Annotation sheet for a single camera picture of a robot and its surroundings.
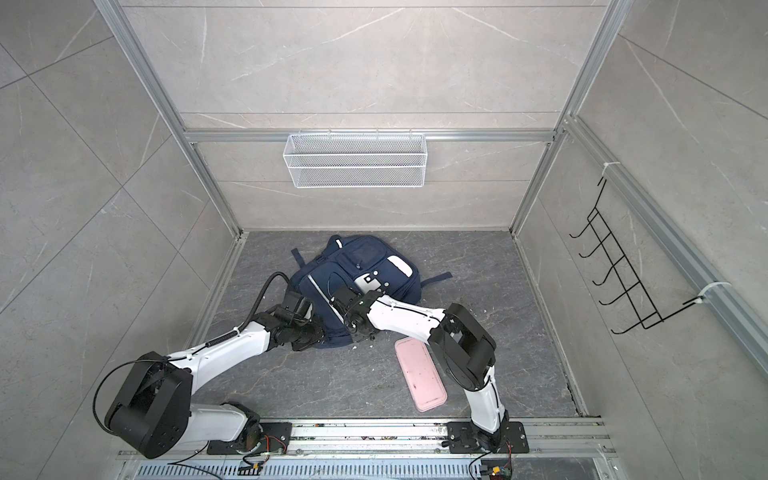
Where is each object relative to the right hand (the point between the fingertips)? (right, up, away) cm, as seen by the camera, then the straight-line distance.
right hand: (365, 327), depth 90 cm
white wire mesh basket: (-1, +55, +11) cm, 56 cm away
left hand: (-10, 0, -3) cm, 11 cm away
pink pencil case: (+17, -12, -10) cm, 23 cm away
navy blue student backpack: (-3, +20, +13) cm, 24 cm away
